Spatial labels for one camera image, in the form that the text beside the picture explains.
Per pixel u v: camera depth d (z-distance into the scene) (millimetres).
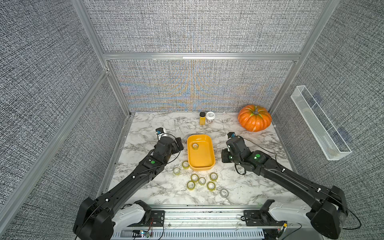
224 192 817
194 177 872
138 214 605
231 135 704
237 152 602
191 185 836
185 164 915
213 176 874
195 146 1003
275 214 607
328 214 378
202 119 1091
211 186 844
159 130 694
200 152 969
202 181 856
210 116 1093
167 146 595
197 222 732
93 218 386
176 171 899
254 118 1001
